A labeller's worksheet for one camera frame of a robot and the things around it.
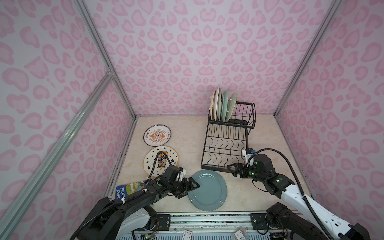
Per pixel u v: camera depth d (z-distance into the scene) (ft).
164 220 2.41
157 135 3.52
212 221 2.46
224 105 2.58
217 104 2.51
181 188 2.37
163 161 3.10
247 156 2.40
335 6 2.27
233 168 2.35
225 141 3.32
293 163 3.12
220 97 2.54
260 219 2.45
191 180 2.48
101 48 2.69
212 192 2.72
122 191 2.65
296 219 1.86
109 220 1.35
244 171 2.29
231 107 2.61
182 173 2.65
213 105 2.62
